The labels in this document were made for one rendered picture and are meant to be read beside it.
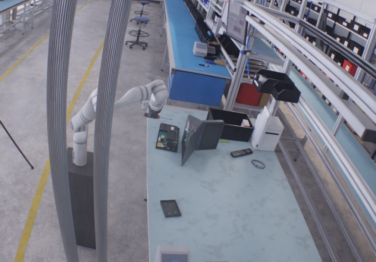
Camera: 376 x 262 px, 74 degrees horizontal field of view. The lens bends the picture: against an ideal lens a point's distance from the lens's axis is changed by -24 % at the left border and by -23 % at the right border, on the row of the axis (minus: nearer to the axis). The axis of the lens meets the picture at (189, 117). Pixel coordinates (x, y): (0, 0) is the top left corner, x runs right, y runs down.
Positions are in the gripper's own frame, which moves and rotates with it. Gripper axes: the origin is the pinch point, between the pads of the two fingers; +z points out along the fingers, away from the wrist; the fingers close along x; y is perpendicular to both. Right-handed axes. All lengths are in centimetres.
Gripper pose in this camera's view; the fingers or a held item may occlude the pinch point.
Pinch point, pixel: (149, 115)
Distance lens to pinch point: 186.0
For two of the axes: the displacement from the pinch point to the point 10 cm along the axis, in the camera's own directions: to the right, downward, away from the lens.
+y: 9.8, 1.8, 1.3
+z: -1.9, 3.6, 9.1
